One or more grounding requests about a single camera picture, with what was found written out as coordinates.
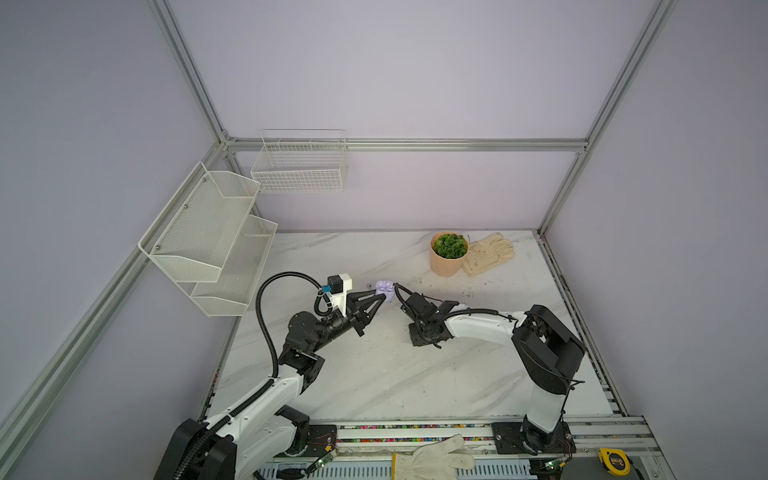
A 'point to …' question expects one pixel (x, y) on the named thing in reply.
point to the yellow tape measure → (615, 461)
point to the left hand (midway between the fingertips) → (382, 295)
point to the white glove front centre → (439, 460)
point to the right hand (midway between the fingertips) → (416, 336)
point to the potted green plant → (447, 251)
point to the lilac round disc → (385, 287)
